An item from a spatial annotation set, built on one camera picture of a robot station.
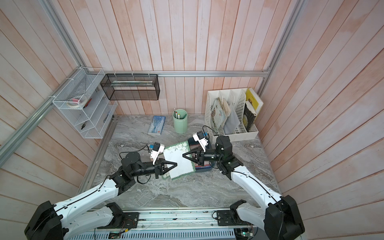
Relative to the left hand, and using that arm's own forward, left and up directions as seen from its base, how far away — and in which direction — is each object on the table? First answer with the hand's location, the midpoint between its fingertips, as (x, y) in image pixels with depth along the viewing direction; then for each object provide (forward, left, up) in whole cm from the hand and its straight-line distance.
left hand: (175, 167), depth 68 cm
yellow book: (+45, -48, +2) cm, 66 cm away
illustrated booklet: (+42, -26, -5) cm, 49 cm away
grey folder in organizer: (+37, -35, -9) cm, 51 cm away
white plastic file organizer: (+41, -32, -4) cm, 52 cm away
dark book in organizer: (+39, -46, -5) cm, 60 cm away
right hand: (+5, -4, +2) cm, 7 cm away
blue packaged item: (+45, +19, -22) cm, 53 cm away
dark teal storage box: (+11, -18, -22) cm, 31 cm away
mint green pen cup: (+46, 0, -13) cm, 48 cm away
